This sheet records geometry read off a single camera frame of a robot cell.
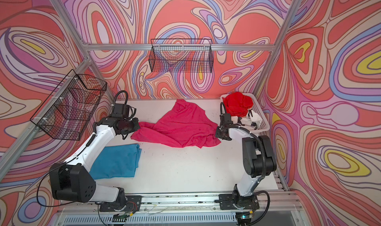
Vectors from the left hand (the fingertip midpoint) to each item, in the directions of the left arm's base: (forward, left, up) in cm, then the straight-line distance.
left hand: (140, 124), depth 85 cm
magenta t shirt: (+10, -25, -16) cm, 32 cm away
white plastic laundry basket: (+5, -77, -10) cm, 78 cm away
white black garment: (+11, -71, -10) cm, 73 cm away
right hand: (0, -50, -15) cm, 53 cm away
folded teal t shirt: (-17, +14, -13) cm, 25 cm away
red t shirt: (+24, -64, -9) cm, 69 cm away
